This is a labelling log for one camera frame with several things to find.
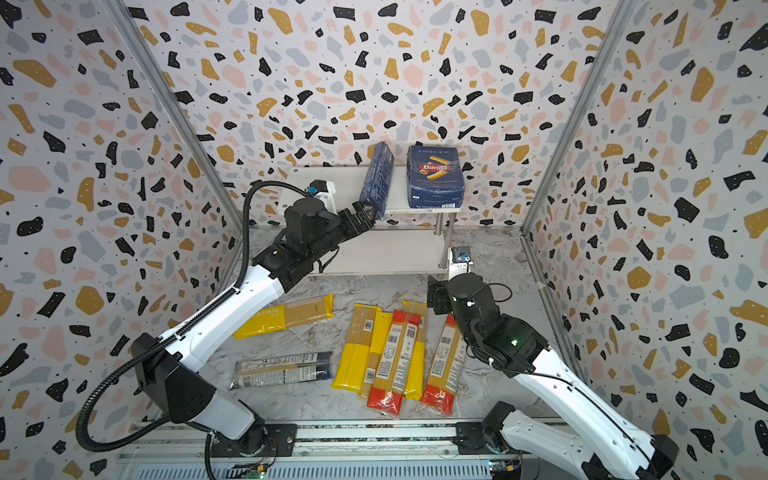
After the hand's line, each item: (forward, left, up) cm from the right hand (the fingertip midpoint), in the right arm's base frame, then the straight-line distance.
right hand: (440, 272), depth 67 cm
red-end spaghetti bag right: (-11, -4, -30) cm, 33 cm away
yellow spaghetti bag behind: (-15, +5, -31) cm, 35 cm away
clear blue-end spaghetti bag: (-13, +41, -29) cm, 52 cm away
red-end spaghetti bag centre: (-18, +12, -28) cm, 36 cm away
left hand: (+14, +17, +8) cm, 23 cm away
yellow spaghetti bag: (-10, +23, -31) cm, 39 cm away
